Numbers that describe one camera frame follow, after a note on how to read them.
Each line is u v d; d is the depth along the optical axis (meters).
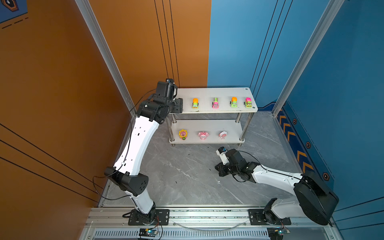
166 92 0.51
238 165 0.66
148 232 0.71
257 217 0.72
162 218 0.73
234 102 0.74
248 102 0.74
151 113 0.46
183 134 0.94
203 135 0.92
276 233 0.71
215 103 0.74
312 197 0.42
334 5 0.69
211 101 0.77
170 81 0.61
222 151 0.78
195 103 0.74
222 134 0.92
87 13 0.71
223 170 0.76
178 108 0.64
